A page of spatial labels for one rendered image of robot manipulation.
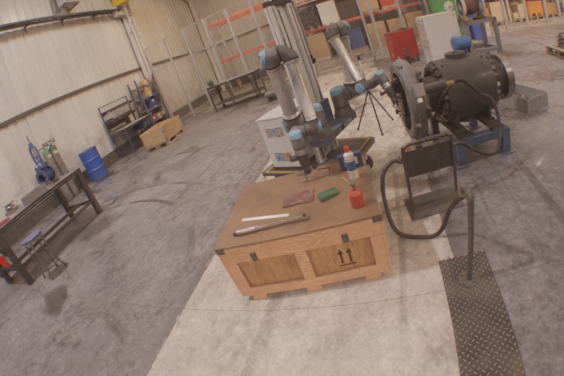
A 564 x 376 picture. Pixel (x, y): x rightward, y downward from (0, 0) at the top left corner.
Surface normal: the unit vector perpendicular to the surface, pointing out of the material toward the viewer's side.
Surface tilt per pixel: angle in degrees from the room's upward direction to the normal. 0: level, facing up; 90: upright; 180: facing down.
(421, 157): 90
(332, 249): 90
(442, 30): 90
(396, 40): 90
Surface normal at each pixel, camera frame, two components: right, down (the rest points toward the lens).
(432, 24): -0.21, 0.44
